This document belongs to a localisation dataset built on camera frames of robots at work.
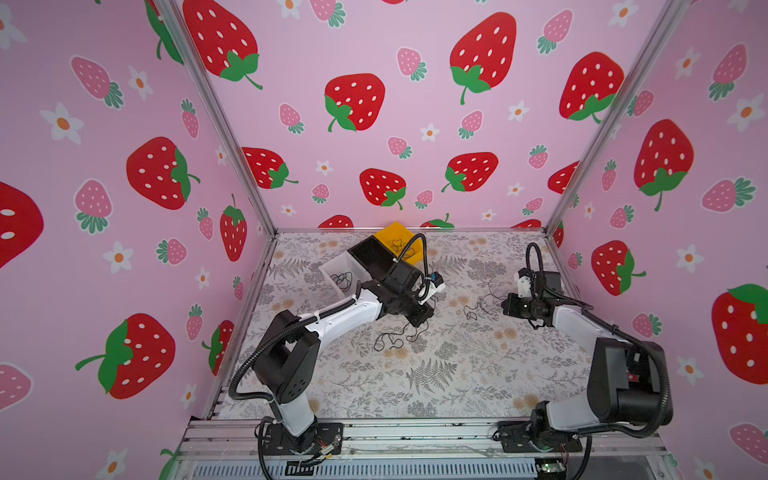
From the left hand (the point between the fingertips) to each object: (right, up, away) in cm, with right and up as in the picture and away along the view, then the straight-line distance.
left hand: (433, 312), depth 84 cm
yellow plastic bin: (-11, +24, +27) cm, 37 cm away
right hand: (+24, +1, +9) cm, 25 cm away
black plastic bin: (-19, +16, +22) cm, 34 cm away
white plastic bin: (-29, +14, +21) cm, 39 cm away
